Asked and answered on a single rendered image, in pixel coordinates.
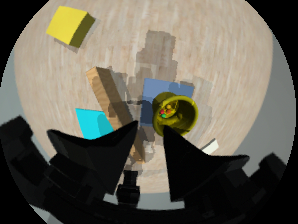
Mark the yellow rectangular block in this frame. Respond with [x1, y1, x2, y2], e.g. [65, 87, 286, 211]
[47, 6, 96, 48]

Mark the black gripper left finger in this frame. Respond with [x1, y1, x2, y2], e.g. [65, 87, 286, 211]
[47, 121, 138, 196]

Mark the tan wooden bar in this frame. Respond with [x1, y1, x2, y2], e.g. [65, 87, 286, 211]
[85, 67, 145, 164]

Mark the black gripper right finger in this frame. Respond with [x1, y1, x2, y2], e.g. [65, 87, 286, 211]
[162, 124, 250, 202]

